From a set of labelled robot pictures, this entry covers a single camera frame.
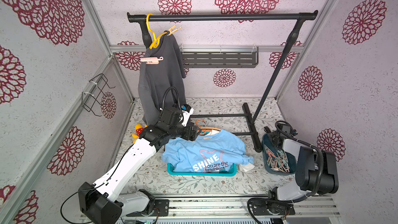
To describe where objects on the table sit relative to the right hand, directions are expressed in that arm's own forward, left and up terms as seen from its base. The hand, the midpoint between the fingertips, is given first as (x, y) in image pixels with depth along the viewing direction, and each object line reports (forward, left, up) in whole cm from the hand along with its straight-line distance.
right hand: (272, 133), depth 95 cm
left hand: (-11, +47, +21) cm, 52 cm away
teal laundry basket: (-27, +43, +5) cm, 51 cm away
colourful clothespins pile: (-17, 0, -3) cm, 17 cm away
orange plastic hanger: (+10, +44, -4) cm, 45 cm away
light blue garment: (-17, +35, +10) cm, 40 cm away
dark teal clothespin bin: (-7, +4, -2) cm, 9 cm away
